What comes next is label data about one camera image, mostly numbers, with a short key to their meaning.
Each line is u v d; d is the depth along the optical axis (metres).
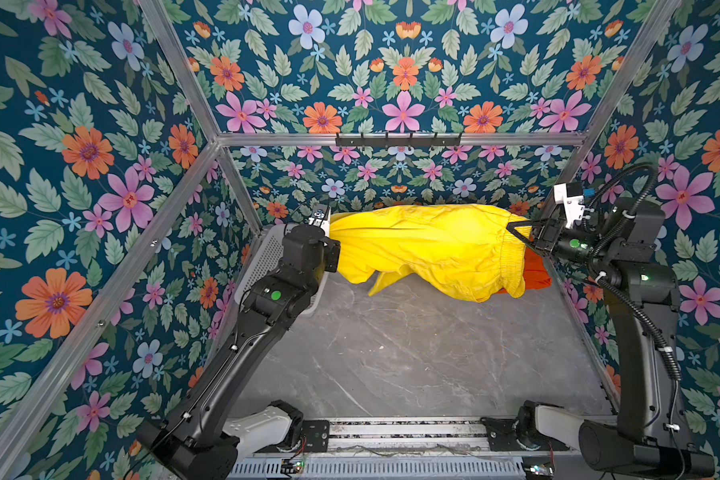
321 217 0.55
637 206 0.41
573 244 0.51
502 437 0.73
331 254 0.60
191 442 0.36
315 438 0.73
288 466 0.72
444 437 0.75
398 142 0.92
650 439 0.36
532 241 0.55
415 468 0.77
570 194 0.54
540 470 0.70
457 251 0.70
